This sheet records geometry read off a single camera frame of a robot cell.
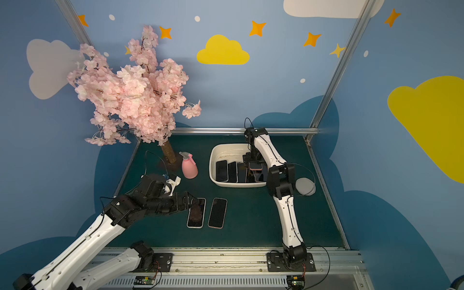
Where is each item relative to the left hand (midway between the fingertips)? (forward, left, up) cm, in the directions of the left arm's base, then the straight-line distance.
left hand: (192, 201), depth 70 cm
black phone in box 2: (+26, -15, -19) cm, 36 cm away
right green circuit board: (-24, -43, -23) cm, 54 cm away
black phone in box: (+25, -9, -20) cm, 33 cm away
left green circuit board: (-25, +19, -22) cm, 38 cm away
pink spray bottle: (+25, +8, -13) cm, 29 cm away
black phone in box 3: (+26, -21, -16) cm, 37 cm away
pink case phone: (+3, -9, -21) cm, 23 cm away
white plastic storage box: (+41, -13, -20) cm, 48 cm away
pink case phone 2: (+27, -28, -14) cm, 41 cm away
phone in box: (+28, -32, -24) cm, 49 cm away
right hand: (+30, -30, -14) cm, 44 cm away
